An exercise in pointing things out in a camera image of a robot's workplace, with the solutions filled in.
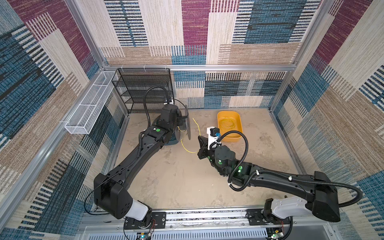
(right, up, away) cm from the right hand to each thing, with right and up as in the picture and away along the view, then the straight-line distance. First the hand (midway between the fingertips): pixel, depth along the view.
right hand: (198, 140), depth 71 cm
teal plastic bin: (-15, -3, +21) cm, 26 cm away
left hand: (-11, +15, +7) cm, 20 cm away
